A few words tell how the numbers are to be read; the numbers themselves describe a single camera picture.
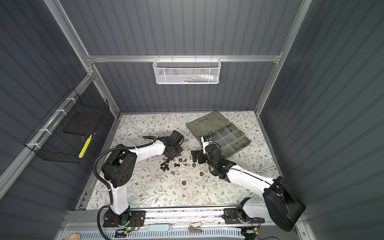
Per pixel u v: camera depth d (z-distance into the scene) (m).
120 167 0.51
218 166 0.64
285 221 0.41
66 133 0.72
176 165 0.91
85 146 0.69
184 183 0.85
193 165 0.91
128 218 0.71
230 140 1.03
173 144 0.73
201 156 0.75
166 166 0.91
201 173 0.89
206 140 0.74
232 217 0.72
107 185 0.53
